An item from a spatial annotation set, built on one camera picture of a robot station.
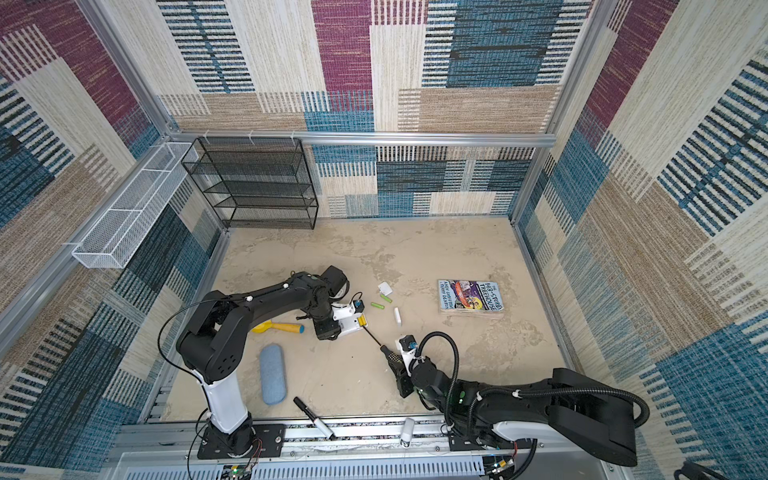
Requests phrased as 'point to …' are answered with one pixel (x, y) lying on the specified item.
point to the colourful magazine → (465, 295)
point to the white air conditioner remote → (358, 320)
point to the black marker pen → (320, 424)
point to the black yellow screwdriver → (395, 360)
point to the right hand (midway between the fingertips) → (396, 363)
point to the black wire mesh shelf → (254, 183)
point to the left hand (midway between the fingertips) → (329, 325)
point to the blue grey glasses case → (273, 374)
